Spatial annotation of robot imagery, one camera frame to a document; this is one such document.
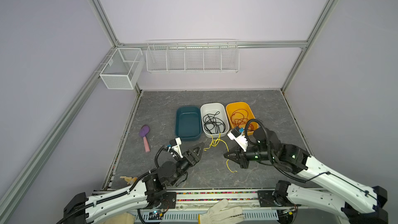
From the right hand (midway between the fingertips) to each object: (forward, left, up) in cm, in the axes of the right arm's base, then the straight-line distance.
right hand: (225, 156), depth 64 cm
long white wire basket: (+68, +1, +4) cm, 68 cm away
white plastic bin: (+41, +3, -19) cm, 45 cm away
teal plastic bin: (+29, +20, -21) cm, 41 cm away
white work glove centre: (-18, +2, -24) cm, 30 cm away
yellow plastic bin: (+43, -10, -20) cm, 48 cm away
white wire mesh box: (+56, +62, +3) cm, 84 cm away
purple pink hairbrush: (+24, +48, -21) cm, 57 cm away
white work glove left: (-20, +47, -24) cm, 56 cm away
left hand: (+5, +9, -3) cm, 11 cm away
